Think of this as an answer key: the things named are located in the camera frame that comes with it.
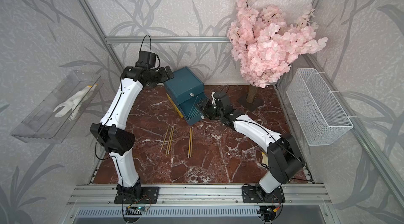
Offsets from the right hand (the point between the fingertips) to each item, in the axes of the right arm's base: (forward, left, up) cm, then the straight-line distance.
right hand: (195, 105), depth 81 cm
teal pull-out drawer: (+8, +5, -13) cm, 16 cm away
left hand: (+13, +15, +9) cm, 22 cm away
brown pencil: (-9, +20, -21) cm, 30 cm away
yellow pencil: (-9, +17, -21) cm, 29 cm away
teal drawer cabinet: (+12, +6, 0) cm, 13 cm away
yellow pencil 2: (-10, +16, -22) cm, 29 cm away
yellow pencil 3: (-14, +5, -22) cm, 27 cm away
